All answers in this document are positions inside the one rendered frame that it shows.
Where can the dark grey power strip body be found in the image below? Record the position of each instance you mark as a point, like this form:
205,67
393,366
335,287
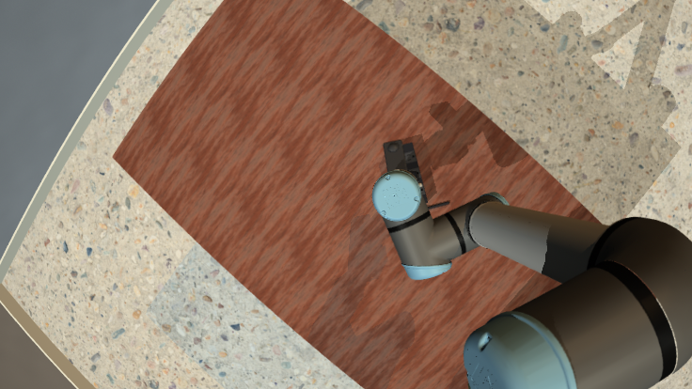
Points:
412,164

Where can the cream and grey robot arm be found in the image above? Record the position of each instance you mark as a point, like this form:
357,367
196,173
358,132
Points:
602,328

